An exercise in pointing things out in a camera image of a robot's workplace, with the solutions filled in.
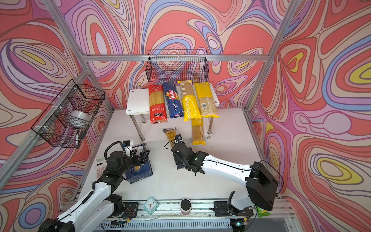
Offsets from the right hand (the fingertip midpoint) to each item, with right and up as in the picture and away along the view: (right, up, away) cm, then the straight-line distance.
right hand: (180, 155), depth 82 cm
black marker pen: (-51, +9, -10) cm, 53 cm away
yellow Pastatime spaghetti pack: (+12, +11, +12) cm, 20 cm away
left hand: (-21, +2, +2) cm, 21 cm away
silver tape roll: (-51, +23, -8) cm, 56 cm away
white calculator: (-49, -7, +6) cm, 50 cm away
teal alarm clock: (-15, -24, -8) cm, 29 cm away
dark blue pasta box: (-23, -9, -1) cm, 25 cm away
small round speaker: (+3, -22, -11) cm, 25 cm away
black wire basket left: (-55, +20, -11) cm, 60 cm away
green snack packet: (+42, -27, -10) cm, 51 cm away
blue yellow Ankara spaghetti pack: (-6, +12, +5) cm, 14 cm away
